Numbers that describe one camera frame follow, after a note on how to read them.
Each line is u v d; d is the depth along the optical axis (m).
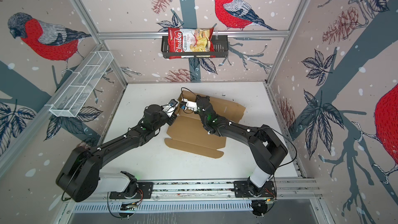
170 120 0.76
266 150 0.46
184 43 0.88
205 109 0.62
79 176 0.41
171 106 0.71
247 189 0.66
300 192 0.73
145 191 0.73
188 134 0.90
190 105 0.75
